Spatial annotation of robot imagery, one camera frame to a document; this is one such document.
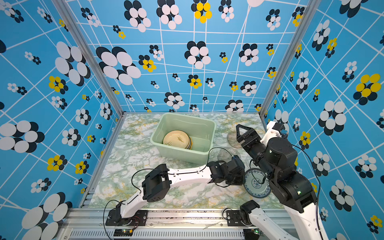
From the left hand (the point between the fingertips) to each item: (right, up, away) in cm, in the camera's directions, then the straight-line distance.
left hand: (251, 182), depth 75 cm
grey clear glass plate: (-10, +9, +22) cm, 26 cm away
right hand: (-10, +27, -19) cm, 35 cm away
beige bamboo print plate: (-40, +20, +25) cm, 52 cm away
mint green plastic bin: (-25, +25, +22) cm, 41 cm away
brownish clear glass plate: (-3, +19, +30) cm, 36 cm away
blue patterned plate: (+2, -2, +2) cm, 3 cm away
